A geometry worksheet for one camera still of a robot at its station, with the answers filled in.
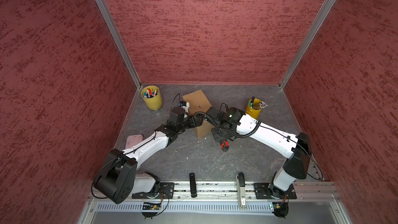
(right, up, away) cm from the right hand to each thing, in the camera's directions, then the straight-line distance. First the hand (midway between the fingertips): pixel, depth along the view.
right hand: (220, 139), depth 76 cm
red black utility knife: (+2, -2, -3) cm, 4 cm away
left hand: (-11, +8, +10) cm, 17 cm away
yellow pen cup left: (-42, +22, +21) cm, 52 cm away
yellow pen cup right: (+24, +15, +21) cm, 36 cm away
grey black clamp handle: (+10, -20, -3) cm, 22 cm away
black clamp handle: (-14, -24, +1) cm, 27 cm away
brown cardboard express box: (-12, +18, +14) cm, 26 cm away
